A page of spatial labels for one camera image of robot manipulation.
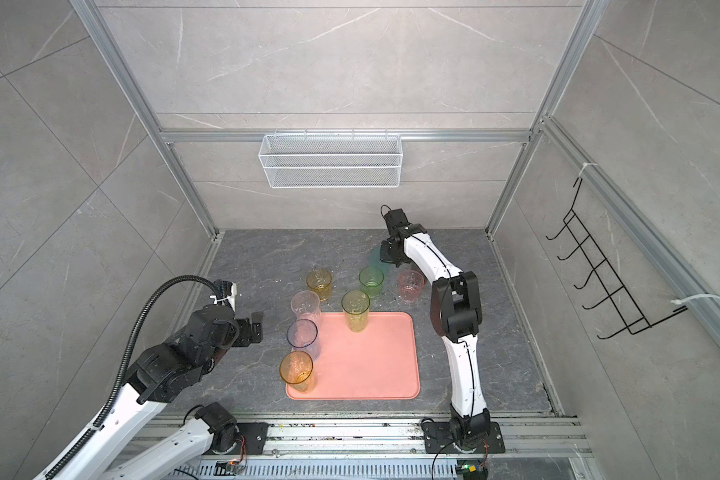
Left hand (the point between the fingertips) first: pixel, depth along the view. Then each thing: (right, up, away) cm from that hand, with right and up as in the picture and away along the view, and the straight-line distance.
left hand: (243, 308), depth 71 cm
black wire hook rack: (+83, 0, -13) cm, 84 cm away
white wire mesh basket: (+17, +45, +29) cm, 57 cm away
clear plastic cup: (+13, -1, +13) cm, 18 cm away
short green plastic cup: (+32, +5, +33) cm, 46 cm away
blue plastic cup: (+12, -9, +10) cm, 19 cm away
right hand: (+38, +13, +31) cm, 51 cm away
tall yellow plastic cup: (+11, -17, +6) cm, 21 cm away
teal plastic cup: (+33, +11, +32) cm, 47 cm away
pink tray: (+34, -19, +15) cm, 41 cm away
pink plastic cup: (+45, +4, +30) cm, 54 cm away
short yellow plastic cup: (+14, +4, +31) cm, 34 cm away
